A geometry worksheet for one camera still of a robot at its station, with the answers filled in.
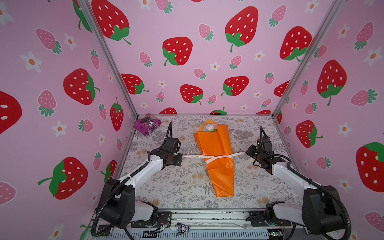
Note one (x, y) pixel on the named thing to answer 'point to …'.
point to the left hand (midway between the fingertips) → (178, 158)
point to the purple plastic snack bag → (147, 124)
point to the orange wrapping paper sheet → (215, 139)
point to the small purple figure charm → (182, 228)
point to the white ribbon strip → (212, 159)
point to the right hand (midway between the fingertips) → (249, 147)
